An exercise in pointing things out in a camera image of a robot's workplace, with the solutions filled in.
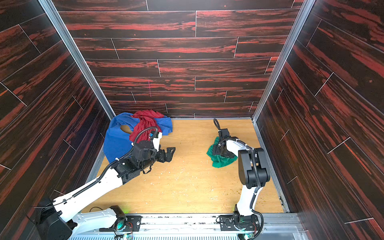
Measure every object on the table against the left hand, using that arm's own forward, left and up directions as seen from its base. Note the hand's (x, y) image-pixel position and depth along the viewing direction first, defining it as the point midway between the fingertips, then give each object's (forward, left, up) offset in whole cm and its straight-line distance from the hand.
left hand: (169, 147), depth 76 cm
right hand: (+11, -34, -22) cm, 42 cm away
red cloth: (+27, +21, -14) cm, 37 cm away
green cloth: (+3, -28, -18) cm, 33 cm away
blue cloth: (+19, +43, -21) cm, 51 cm away
